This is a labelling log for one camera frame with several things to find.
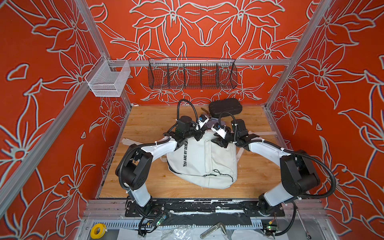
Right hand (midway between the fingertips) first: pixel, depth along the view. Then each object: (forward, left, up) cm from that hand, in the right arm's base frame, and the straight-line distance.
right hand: (212, 135), depth 88 cm
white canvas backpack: (-13, +7, -6) cm, 16 cm away
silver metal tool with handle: (+31, +2, -11) cm, 33 cm away
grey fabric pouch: (+21, -5, -11) cm, 24 cm away
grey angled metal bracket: (-43, +1, -11) cm, 45 cm away
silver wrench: (-48, -39, -11) cm, 63 cm away
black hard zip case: (+29, -6, -6) cm, 30 cm away
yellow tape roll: (-44, +55, -10) cm, 71 cm away
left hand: (+3, +4, +6) cm, 8 cm away
